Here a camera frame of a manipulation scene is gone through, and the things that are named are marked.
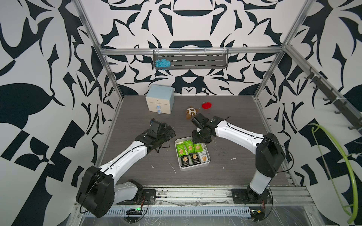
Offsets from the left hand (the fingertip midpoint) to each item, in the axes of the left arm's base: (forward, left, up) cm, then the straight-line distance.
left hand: (167, 131), depth 85 cm
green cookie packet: (-8, -8, -9) cm, 15 cm away
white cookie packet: (-13, -20, -9) cm, 26 cm away
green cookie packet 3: (-7, -18, -9) cm, 22 cm away
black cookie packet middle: (-13, -16, -9) cm, 23 cm away
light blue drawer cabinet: (+25, +6, +2) cm, 26 cm away
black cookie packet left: (-15, -10, -9) cm, 20 cm away
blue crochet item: (+37, +2, +22) cm, 43 cm away
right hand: (-4, -15, -3) cm, 16 cm away
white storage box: (-16, -7, -11) cm, 21 cm away
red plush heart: (+29, -30, -11) cm, 43 cm away
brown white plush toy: (+23, -16, -9) cm, 30 cm away
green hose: (-43, -67, +14) cm, 81 cm away
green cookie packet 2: (-6, -13, -9) cm, 17 cm away
